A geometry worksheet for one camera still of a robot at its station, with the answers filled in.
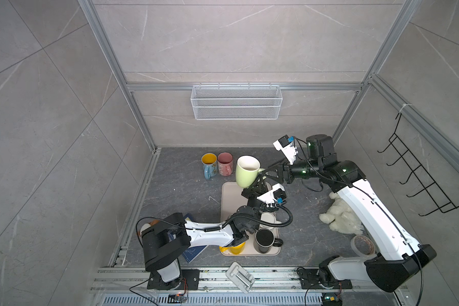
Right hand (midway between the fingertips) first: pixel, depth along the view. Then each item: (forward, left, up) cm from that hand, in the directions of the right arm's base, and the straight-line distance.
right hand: (269, 170), depth 66 cm
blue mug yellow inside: (+26, +26, -25) cm, 44 cm away
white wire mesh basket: (+50, +10, -4) cm, 51 cm away
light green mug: (+2, +8, -1) cm, 8 cm away
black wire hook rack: (-13, -53, -1) cm, 55 cm away
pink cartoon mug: (+25, +17, -23) cm, 38 cm away
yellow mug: (-18, +13, -30) cm, 37 cm away
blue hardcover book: (-18, +31, -33) cm, 49 cm away
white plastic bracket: (-29, +10, -31) cm, 44 cm away
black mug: (-16, +1, -25) cm, 30 cm away
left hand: (+1, +3, -4) cm, 5 cm away
